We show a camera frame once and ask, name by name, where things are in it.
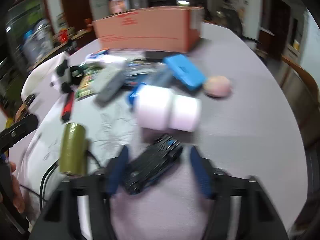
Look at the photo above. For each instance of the white and black gadget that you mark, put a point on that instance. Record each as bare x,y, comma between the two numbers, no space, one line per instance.
60,77

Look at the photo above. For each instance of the brown wooden door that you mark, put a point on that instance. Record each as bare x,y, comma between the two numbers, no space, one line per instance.
75,7

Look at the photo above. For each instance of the person's left hand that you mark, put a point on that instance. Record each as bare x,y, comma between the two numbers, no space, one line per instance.
17,195

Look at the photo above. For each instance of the black ribbed gadget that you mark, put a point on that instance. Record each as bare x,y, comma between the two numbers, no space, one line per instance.
152,165

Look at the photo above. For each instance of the pink round ball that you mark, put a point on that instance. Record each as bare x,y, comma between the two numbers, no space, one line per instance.
217,86

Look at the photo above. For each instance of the green snack packet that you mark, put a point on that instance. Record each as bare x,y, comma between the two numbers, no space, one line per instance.
85,87

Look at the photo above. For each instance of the dark wooden door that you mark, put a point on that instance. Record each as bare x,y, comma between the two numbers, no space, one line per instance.
277,25

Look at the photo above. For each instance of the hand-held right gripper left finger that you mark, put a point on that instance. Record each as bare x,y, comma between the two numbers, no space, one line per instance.
117,172

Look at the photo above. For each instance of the wooden chair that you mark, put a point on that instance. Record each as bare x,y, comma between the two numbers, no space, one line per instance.
303,90

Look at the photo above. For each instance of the green tape roll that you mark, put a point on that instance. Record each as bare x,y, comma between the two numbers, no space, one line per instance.
72,150

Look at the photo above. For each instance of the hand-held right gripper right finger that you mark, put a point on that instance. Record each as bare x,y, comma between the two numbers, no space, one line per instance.
200,175

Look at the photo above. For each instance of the black flat case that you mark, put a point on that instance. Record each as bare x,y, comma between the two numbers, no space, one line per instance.
156,55

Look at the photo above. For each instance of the grey rectangular case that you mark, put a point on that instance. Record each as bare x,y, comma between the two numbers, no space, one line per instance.
110,82

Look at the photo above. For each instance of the blue plastic wrapper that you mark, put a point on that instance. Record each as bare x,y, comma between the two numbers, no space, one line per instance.
132,97

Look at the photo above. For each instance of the blue plastic case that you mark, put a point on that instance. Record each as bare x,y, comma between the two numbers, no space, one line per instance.
185,71

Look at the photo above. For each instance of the cardboard box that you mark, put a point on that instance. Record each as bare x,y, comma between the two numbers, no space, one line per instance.
145,27

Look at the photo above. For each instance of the white toilet paper roll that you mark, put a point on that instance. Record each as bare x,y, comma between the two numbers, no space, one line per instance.
186,113
153,107

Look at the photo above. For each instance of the white covered chair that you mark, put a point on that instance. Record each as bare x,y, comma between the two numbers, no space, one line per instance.
37,82

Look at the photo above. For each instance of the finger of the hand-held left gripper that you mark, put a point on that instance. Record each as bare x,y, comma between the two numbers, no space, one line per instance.
17,128

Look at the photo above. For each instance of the whiteboard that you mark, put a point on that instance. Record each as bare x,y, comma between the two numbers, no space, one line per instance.
312,42

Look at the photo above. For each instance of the red and black lighter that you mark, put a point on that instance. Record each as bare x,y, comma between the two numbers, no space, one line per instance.
68,106

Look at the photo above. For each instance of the television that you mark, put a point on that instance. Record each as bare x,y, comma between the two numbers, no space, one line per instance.
119,5

